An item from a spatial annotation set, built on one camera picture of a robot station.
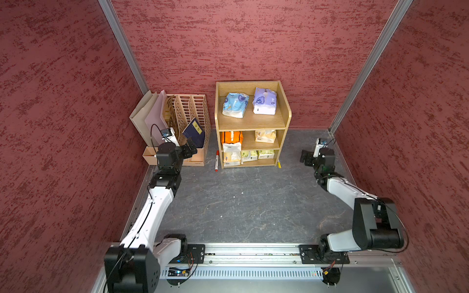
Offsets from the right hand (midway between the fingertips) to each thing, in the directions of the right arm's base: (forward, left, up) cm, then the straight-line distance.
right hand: (310, 153), depth 92 cm
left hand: (-3, +62, +15) cm, 64 cm away
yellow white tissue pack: (+4, +41, -4) cm, 41 cm away
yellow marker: (+2, +14, -12) cm, 19 cm away
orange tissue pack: (+2, +40, +12) cm, 42 cm away
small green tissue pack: (+4, +31, -6) cm, 32 cm away
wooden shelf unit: (+8, +30, +18) cm, 36 cm away
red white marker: (-1, +50, -11) cm, 52 cm away
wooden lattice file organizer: (+27, +72, +9) cm, 77 cm away
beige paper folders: (+10, +80, +18) cm, 83 cm away
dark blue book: (+19, +63, 0) cm, 65 cm away
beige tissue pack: (+6, +23, +8) cm, 25 cm away
